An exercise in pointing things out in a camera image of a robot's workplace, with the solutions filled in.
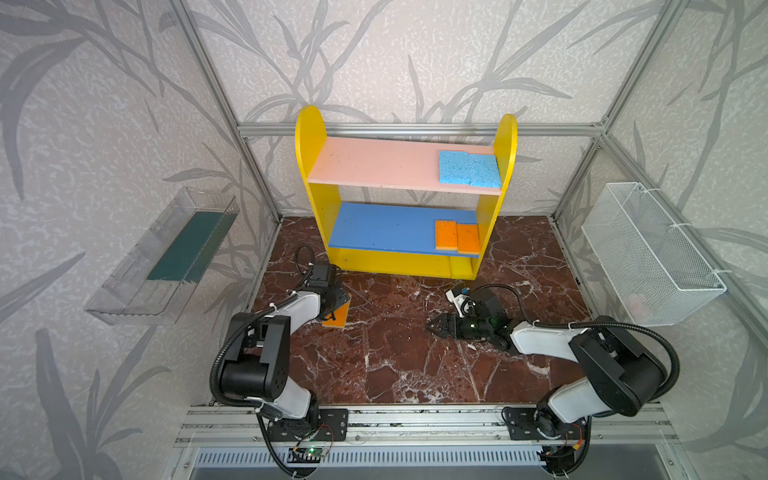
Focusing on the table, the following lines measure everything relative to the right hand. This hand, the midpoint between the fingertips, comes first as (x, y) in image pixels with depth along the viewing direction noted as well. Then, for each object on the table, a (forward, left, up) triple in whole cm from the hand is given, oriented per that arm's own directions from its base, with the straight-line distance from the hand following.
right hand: (434, 318), depth 87 cm
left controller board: (-32, +33, -6) cm, 46 cm away
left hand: (+11, +30, -2) cm, 32 cm away
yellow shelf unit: (+48, +9, -2) cm, 49 cm away
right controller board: (-33, -29, -9) cm, 45 cm away
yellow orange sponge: (+22, -11, +10) cm, 27 cm away
